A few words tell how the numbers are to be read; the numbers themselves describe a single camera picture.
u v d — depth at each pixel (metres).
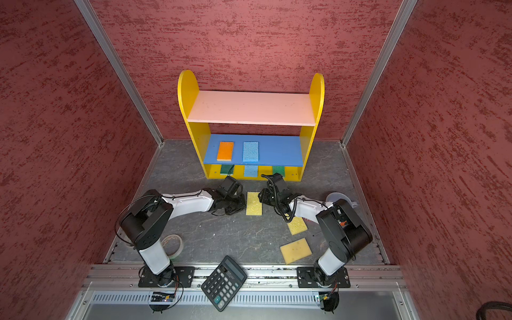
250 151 0.95
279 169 1.05
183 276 0.75
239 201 0.83
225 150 0.96
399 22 0.74
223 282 0.71
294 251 0.79
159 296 0.73
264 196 0.81
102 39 0.78
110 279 0.75
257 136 1.09
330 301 0.71
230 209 0.81
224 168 1.03
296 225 0.87
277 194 0.72
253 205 0.92
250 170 1.03
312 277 0.74
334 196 0.90
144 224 0.47
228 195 0.74
